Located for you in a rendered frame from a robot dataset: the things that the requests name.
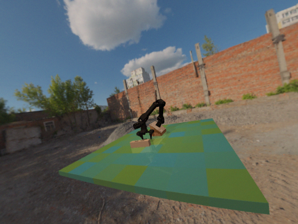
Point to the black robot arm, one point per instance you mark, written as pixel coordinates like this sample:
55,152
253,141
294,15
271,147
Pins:
144,117

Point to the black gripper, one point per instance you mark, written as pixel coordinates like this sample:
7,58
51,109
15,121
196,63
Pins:
150,132

